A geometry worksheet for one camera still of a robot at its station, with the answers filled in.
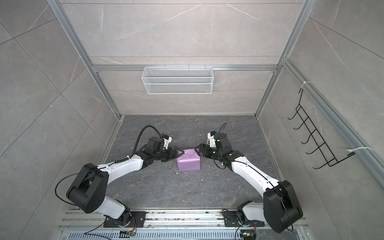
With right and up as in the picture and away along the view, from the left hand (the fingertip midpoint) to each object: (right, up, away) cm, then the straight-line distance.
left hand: (180, 151), depth 86 cm
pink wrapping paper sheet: (+5, -5, -5) cm, 9 cm away
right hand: (+11, +2, -3) cm, 11 cm away
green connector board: (+34, -37, -16) cm, 53 cm away
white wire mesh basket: (-3, +46, +14) cm, 49 cm away
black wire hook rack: (+64, +10, -18) cm, 68 cm away
